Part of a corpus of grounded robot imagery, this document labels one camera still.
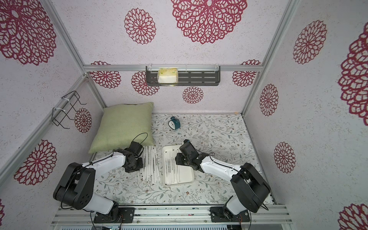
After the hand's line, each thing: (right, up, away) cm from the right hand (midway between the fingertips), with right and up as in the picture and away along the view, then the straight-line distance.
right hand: (175, 157), depth 86 cm
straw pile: (-19, -9, +1) cm, 21 cm away
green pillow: (-37, +20, +9) cm, 43 cm away
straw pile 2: (-17, -6, +5) cm, 19 cm away
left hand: (-24, -8, +4) cm, 25 cm away
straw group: (-5, -8, +3) cm, 10 cm away
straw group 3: (+1, -10, +1) cm, 10 cm away
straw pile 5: (-2, -12, -1) cm, 13 cm away
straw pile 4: (-7, -7, +3) cm, 10 cm away
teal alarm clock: (-2, +21, +19) cm, 29 cm away
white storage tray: (+7, -10, +1) cm, 12 cm away
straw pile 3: (-15, -6, +5) cm, 17 cm away
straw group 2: (-1, -11, 0) cm, 11 cm away
